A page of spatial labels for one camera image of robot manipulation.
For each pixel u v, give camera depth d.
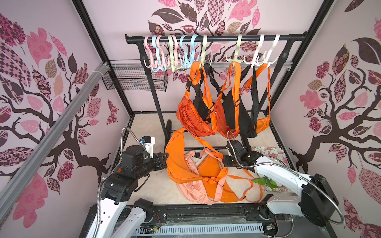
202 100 0.69
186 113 0.77
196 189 0.78
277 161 0.90
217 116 0.83
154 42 0.50
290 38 0.52
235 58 0.60
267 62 0.60
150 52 0.88
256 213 0.73
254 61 0.61
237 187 0.84
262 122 0.77
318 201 0.41
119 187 0.42
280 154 0.96
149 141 0.59
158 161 0.56
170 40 0.50
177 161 0.70
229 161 0.76
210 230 0.70
